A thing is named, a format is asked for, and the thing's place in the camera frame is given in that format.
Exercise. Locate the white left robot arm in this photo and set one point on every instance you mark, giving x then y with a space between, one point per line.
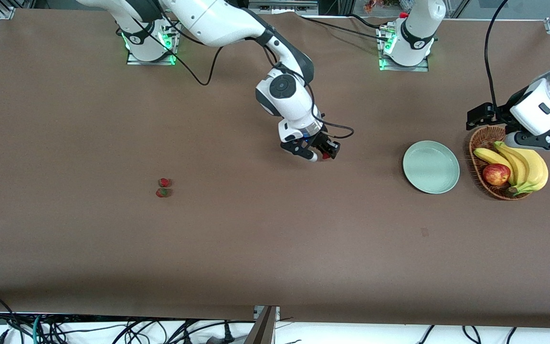
418 28

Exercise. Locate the silver metal frame box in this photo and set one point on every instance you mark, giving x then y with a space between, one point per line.
282 5

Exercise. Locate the pale green round plate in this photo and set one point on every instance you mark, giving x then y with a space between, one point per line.
431 167

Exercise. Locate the red apple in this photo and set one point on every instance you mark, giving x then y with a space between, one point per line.
496 174

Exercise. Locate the brown wicker basket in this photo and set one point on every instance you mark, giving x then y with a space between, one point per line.
482 143

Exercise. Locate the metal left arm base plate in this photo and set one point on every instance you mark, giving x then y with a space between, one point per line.
404 69

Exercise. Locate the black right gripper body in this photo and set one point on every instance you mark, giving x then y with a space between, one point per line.
323 141

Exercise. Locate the orange colourful background object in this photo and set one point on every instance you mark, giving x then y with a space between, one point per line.
380 5

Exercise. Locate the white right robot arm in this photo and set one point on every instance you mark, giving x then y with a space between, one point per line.
208 19

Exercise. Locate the brown table cover sheet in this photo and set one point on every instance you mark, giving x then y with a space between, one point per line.
275 239

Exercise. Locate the yellow banana bunch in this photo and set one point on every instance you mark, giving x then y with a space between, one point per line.
530 167

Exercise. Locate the aluminium corner bracket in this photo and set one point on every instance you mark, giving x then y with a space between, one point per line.
5 10

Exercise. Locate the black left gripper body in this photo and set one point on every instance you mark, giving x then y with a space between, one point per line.
502 112

